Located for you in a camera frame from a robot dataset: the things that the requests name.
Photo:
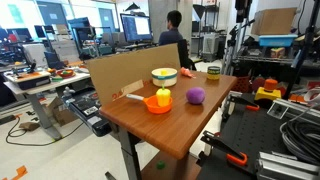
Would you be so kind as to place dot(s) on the yellow and teal tin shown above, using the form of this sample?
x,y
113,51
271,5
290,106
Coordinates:
x,y
213,73

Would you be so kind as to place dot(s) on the yellow toy bell pepper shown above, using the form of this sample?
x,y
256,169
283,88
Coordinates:
x,y
163,96

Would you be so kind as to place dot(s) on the white bowl with teal band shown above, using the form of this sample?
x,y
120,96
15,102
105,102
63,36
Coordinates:
x,y
164,79

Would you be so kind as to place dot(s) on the orange cup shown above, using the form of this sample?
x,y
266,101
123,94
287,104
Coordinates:
x,y
154,104

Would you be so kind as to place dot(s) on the small yellow toy in bowl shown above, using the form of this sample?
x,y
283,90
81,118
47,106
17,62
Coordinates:
x,y
164,72

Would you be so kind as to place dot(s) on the pink toy animal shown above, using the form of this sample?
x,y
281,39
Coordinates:
x,y
186,72

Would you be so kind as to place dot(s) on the purple ball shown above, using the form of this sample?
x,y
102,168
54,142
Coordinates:
x,y
195,95

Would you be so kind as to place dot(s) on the brown cardboard sheet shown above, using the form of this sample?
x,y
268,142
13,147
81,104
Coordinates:
x,y
123,73

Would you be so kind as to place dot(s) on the person in dark shirt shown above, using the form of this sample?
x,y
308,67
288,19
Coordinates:
x,y
171,33

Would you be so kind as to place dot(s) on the computer monitor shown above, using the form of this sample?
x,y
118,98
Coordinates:
x,y
136,28

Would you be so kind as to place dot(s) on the grey metal table leg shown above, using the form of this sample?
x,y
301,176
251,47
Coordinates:
x,y
130,155

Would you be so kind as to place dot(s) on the small green ball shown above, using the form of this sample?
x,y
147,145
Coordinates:
x,y
161,164

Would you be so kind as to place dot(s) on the black flat device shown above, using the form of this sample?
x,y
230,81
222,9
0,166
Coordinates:
x,y
87,108

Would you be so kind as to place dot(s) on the red bowl with toy fruit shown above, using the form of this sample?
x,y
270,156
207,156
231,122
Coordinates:
x,y
65,73

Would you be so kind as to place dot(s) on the small cardboard box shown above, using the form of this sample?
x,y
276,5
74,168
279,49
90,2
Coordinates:
x,y
60,112

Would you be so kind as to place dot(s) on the white desk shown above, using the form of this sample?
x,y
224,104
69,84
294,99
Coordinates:
x,y
43,88

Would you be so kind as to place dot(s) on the blue plastic bin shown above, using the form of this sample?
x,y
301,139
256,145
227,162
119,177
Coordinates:
x,y
276,40

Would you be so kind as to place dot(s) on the grey tray with orange items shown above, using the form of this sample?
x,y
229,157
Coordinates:
x,y
28,79

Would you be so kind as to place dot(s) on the silver aluminium rail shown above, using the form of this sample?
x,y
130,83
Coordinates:
x,y
286,167

